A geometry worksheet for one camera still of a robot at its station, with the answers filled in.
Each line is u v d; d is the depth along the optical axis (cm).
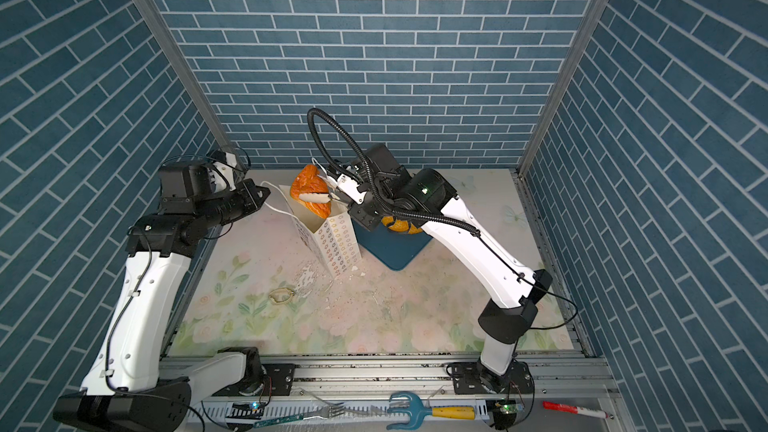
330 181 57
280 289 89
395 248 97
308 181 74
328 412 69
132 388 36
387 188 46
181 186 47
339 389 73
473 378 74
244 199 59
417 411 68
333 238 79
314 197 70
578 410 69
